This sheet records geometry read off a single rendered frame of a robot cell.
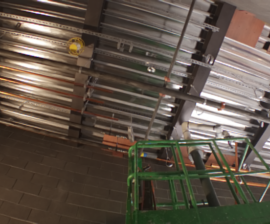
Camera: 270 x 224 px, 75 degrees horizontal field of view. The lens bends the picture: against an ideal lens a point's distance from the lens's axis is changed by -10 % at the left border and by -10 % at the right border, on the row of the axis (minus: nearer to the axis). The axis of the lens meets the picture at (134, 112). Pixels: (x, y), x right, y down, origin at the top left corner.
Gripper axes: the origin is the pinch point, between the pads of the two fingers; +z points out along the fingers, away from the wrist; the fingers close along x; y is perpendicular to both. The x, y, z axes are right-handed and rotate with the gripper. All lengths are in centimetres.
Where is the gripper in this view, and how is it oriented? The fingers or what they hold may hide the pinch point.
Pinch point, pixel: (233, 144)
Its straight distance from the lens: 305.7
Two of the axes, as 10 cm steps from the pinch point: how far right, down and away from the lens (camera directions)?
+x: 0.0, 8.8, 4.7
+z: 0.0, 4.7, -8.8
